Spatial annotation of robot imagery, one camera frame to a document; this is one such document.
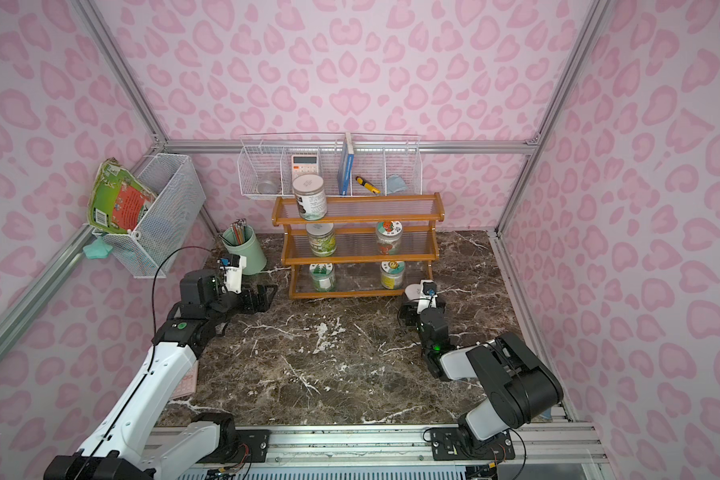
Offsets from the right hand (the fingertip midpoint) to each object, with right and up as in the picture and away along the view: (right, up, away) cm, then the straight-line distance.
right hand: (415, 292), depth 90 cm
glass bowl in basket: (-47, +33, +6) cm, 57 cm away
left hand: (-43, +4, -11) cm, 44 cm away
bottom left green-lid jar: (-29, +4, +5) cm, 29 cm away
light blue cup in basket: (-5, +35, +10) cm, 37 cm away
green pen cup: (-56, +16, +10) cm, 59 cm away
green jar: (-28, +16, -2) cm, 32 cm away
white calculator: (-34, +40, +4) cm, 53 cm away
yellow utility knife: (-15, +33, +5) cm, 37 cm away
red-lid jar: (-8, +17, -3) cm, 19 cm away
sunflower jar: (-7, +5, +5) cm, 10 cm away
